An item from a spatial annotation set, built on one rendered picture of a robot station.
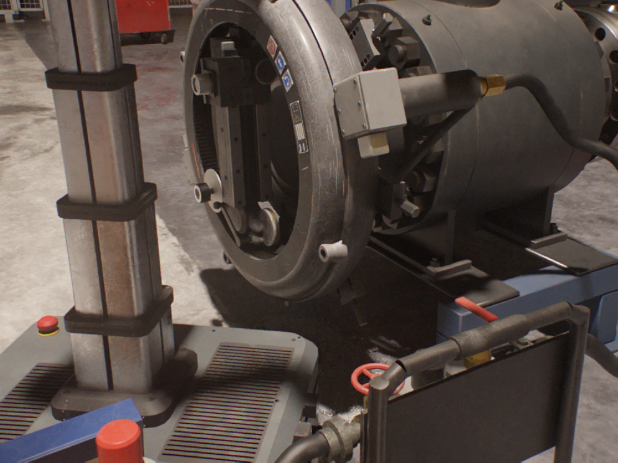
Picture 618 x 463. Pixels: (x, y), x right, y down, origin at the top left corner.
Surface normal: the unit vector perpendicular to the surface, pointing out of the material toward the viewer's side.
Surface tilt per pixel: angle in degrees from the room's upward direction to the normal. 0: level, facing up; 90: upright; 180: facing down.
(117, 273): 90
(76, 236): 90
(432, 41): 40
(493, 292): 0
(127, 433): 0
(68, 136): 90
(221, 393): 0
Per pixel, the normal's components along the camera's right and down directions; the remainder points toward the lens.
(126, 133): 0.99, 0.06
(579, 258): 0.00, -0.93
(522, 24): 0.31, -0.55
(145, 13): 0.58, 0.30
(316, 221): -0.58, 0.38
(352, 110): -0.85, 0.20
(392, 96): 0.48, -0.06
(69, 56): -0.16, 0.37
